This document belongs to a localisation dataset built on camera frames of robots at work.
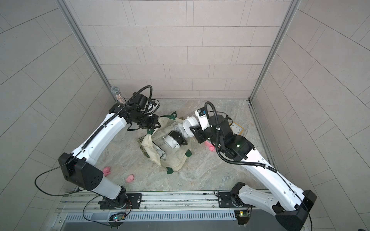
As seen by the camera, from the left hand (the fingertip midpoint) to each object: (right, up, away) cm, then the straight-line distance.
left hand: (163, 123), depth 77 cm
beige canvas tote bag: (+5, -21, +8) cm, 23 cm away
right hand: (+16, -1, -10) cm, 18 cm away
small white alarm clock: (+3, -12, +8) cm, 14 cm away
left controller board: (-18, -41, -13) cm, 47 cm away
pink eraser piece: (-18, -29, 0) cm, 34 cm away
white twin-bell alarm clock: (+8, -3, +9) cm, 12 cm away
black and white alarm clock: (+8, -9, +7) cm, 13 cm away
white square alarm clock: (+14, +2, -12) cm, 19 cm away
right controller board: (+40, -44, -9) cm, 60 cm away
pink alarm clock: (+27, -15, +12) cm, 33 cm away
